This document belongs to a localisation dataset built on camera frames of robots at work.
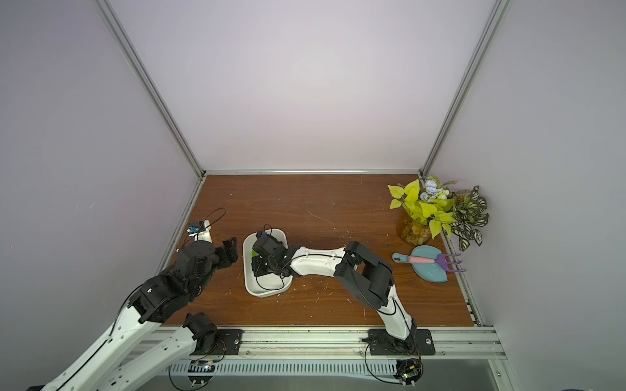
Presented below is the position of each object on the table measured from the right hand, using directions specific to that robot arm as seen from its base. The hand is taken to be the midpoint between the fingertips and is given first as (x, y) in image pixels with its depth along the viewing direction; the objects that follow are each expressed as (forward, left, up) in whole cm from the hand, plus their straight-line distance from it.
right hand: (251, 263), depth 84 cm
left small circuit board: (-31, +11, -10) cm, 34 cm away
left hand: (0, +2, +16) cm, 16 cm away
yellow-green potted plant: (+14, -59, +17) cm, 63 cm away
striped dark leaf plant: (+12, -73, +17) cm, 75 cm away
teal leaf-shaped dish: (+1, -66, -7) cm, 66 cm away
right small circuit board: (-28, -52, -8) cm, 59 cm away
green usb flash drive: (-4, -6, +16) cm, 17 cm away
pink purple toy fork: (+6, -71, -7) cm, 71 cm away
